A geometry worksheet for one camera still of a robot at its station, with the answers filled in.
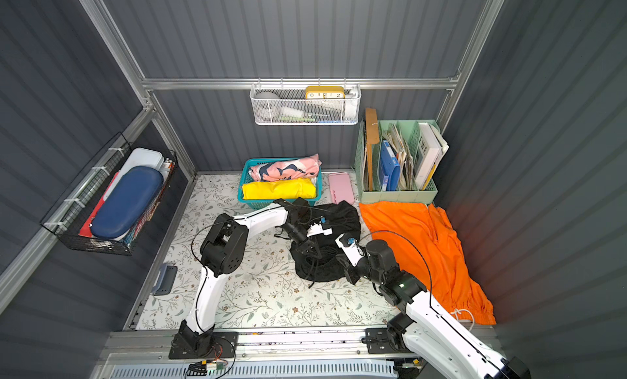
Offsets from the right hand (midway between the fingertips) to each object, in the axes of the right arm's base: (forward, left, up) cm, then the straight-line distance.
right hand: (345, 253), depth 78 cm
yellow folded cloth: (+32, +22, -5) cm, 39 cm away
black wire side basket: (-2, +72, +21) cm, 75 cm away
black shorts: (+20, -2, -11) cm, 23 cm away
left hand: (+3, +8, -12) cm, 15 cm away
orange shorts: (+9, -33, -13) cm, 37 cm away
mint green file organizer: (+48, -26, +10) cm, 56 cm away
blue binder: (+36, -19, +5) cm, 41 cm away
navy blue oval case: (+5, +62, +20) cm, 65 cm away
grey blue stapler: (-6, +62, -10) cm, 63 cm away
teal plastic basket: (+26, +37, -9) cm, 46 cm away
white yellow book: (+39, -35, +11) cm, 54 cm away
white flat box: (+24, +66, +20) cm, 73 cm away
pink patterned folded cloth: (+40, +14, 0) cm, 42 cm away
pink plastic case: (+39, -1, -13) cm, 41 cm away
